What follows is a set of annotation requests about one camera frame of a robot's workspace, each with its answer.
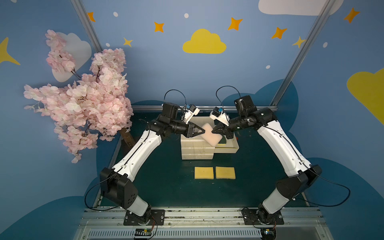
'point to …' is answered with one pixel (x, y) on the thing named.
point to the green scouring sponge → (223, 141)
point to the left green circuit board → (143, 232)
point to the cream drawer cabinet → (196, 147)
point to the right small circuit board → (268, 233)
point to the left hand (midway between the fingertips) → (204, 129)
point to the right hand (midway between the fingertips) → (216, 128)
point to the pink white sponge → (213, 139)
